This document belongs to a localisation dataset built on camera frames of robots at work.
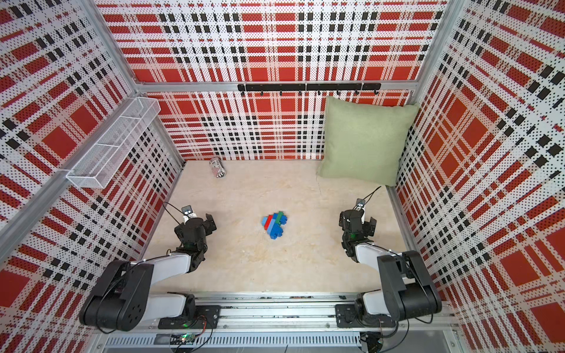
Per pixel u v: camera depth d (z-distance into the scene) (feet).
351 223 2.31
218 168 3.77
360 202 2.61
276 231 3.05
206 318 2.41
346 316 2.37
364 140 3.22
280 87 2.90
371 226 2.70
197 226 2.35
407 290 1.41
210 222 2.76
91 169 2.23
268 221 3.14
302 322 2.41
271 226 3.06
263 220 3.24
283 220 3.15
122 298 1.41
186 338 2.27
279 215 3.20
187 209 2.56
